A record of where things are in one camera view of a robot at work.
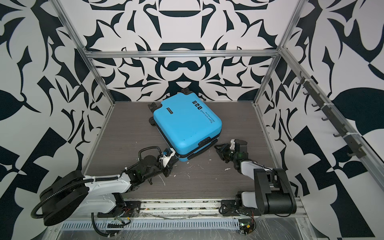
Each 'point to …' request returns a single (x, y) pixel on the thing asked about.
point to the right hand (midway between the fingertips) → (216, 146)
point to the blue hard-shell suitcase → (187, 123)
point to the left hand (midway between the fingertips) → (178, 156)
